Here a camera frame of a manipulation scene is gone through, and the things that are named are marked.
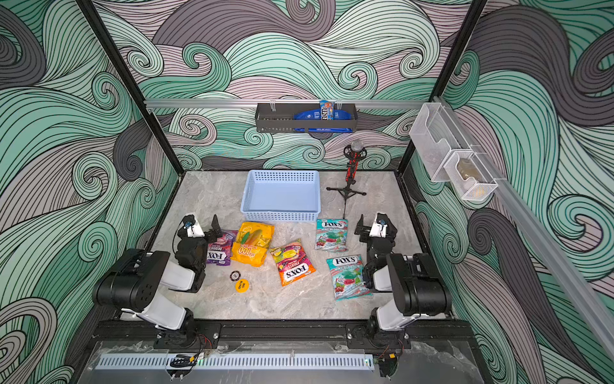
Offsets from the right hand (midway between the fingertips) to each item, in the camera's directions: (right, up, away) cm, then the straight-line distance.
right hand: (379, 219), depth 87 cm
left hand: (-67, +1, 0) cm, 67 cm away
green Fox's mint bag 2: (-12, -21, -4) cm, 25 cm away
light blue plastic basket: (-38, +9, +14) cm, 41 cm away
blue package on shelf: (-15, +41, +5) cm, 44 cm away
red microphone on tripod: (-8, +26, +8) cm, 29 cm away
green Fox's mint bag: (-17, -8, +8) cm, 20 cm away
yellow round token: (-51, -23, -4) cm, 56 cm away
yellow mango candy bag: (-48, -10, +2) cm, 49 cm away
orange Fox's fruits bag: (-33, -16, 0) cm, 37 cm away
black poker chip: (-54, -21, -1) cm, 58 cm away
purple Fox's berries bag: (-61, -13, +2) cm, 63 cm away
